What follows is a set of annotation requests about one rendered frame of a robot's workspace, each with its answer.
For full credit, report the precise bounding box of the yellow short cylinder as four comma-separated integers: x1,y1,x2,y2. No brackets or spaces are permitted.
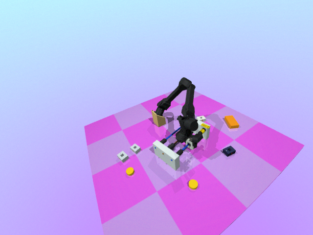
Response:
126,167,134,176
189,179,198,190

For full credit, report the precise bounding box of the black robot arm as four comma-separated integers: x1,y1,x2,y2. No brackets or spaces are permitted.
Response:
154,77,198,143

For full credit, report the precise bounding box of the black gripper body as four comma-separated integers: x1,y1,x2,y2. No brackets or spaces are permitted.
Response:
176,128,203,143

